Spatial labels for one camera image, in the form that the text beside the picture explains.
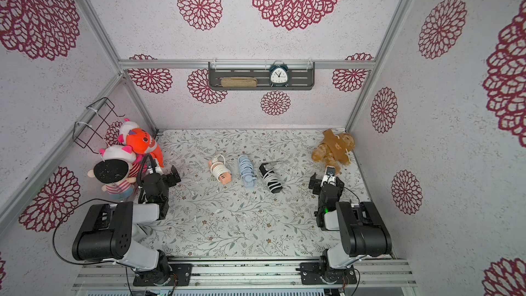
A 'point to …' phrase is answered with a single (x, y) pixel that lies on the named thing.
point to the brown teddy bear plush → (333, 149)
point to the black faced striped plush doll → (118, 170)
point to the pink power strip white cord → (219, 169)
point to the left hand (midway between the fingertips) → (165, 170)
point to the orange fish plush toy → (140, 142)
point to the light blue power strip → (246, 170)
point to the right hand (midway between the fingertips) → (327, 173)
